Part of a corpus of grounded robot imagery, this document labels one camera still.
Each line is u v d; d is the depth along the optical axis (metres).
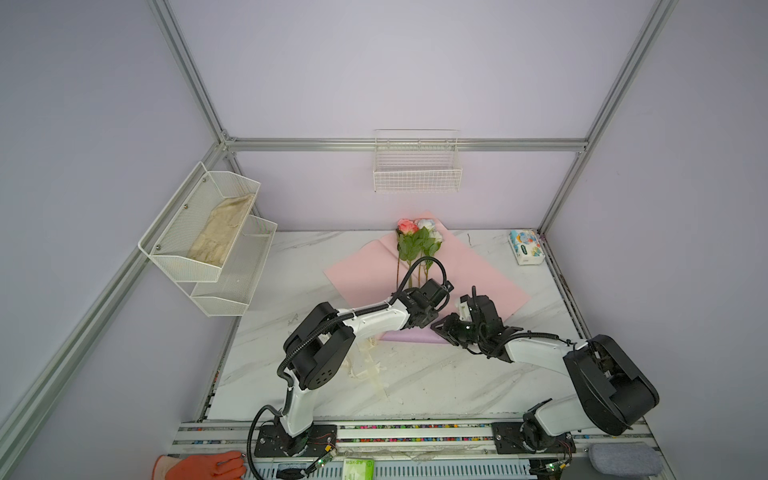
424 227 1.11
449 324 0.80
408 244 1.12
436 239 1.13
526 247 1.08
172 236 0.67
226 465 0.70
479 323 0.71
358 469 0.68
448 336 0.79
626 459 0.69
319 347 0.50
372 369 0.86
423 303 0.71
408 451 0.73
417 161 0.96
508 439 0.73
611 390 0.44
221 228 0.80
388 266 1.14
